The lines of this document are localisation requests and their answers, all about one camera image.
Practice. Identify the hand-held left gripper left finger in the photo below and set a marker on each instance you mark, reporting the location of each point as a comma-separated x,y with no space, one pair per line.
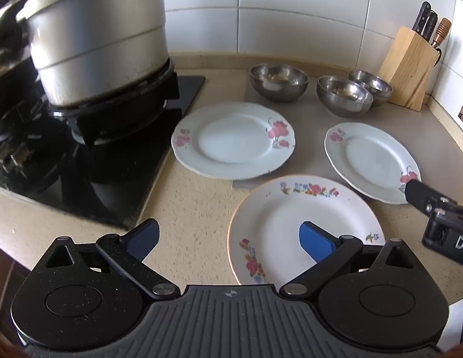
146,237

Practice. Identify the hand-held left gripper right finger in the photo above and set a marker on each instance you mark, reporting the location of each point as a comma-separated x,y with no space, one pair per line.
315,240

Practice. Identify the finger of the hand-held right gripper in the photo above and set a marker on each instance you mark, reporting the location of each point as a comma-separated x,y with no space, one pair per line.
419,194

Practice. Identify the white plate colourful flower rim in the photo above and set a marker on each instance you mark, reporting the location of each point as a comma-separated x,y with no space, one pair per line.
276,223

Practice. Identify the white plate pink flowers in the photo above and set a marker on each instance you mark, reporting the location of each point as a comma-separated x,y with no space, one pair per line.
231,141
369,158

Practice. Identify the large stainless steel bowl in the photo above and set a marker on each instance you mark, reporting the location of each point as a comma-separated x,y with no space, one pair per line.
278,80

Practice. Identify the black gas stove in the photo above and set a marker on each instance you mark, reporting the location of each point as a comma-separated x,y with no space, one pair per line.
104,194

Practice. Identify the grey counter mat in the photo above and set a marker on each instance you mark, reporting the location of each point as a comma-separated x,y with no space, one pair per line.
313,149

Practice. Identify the wooden knife block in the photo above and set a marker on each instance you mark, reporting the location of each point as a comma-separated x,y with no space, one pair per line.
408,69

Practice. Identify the wooden cabinet front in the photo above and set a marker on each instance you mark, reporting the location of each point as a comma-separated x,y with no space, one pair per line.
3,287

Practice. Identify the silver pressure cooker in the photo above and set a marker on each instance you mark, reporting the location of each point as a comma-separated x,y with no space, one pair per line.
97,37

